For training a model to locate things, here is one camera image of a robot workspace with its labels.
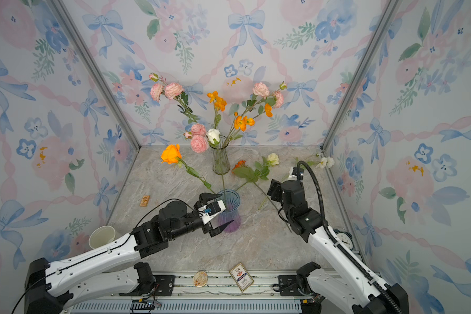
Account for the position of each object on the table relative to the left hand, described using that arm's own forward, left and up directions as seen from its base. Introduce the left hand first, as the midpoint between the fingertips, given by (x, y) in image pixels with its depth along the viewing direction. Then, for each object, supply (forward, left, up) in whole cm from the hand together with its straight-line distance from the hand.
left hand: (225, 204), depth 67 cm
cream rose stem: (+41, -24, -23) cm, 52 cm away
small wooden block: (+16, +42, -25) cm, 52 cm away
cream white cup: (-4, +51, -19) cm, 55 cm away
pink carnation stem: (+23, +11, +7) cm, 27 cm away
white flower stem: (+39, -53, -22) cm, 69 cm away
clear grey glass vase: (+34, +5, -18) cm, 39 cm away
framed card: (-18, -6, -24) cm, 31 cm away
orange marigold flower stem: (+32, -6, -21) cm, 39 cm away
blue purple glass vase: (+6, -2, -8) cm, 10 cm away
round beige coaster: (-18, +10, -26) cm, 34 cm away
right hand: (+13, -22, -4) cm, 25 cm away
